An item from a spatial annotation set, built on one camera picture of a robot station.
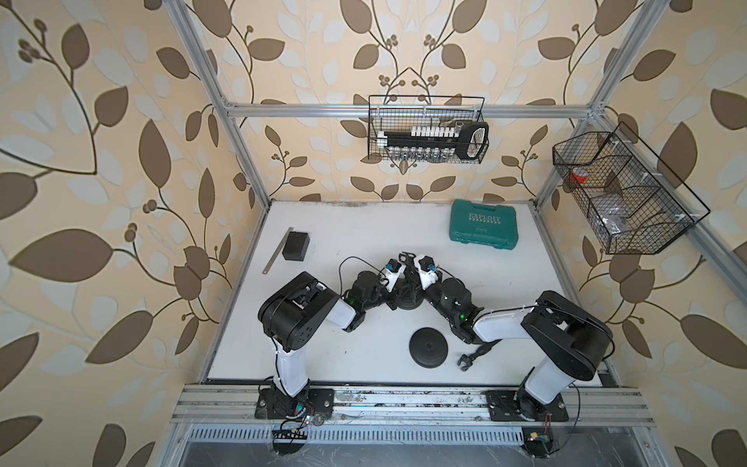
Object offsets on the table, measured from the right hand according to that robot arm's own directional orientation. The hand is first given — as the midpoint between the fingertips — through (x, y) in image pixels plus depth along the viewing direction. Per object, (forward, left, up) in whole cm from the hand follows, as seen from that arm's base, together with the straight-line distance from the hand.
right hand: (407, 269), depth 86 cm
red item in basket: (+21, -54, +17) cm, 60 cm away
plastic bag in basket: (+1, -52, +18) cm, 56 cm away
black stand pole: (-24, -15, -11) cm, 30 cm away
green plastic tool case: (+24, -32, -9) cm, 41 cm away
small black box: (+18, +39, -10) cm, 44 cm away
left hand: (0, +1, -6) cm, 6 cm away
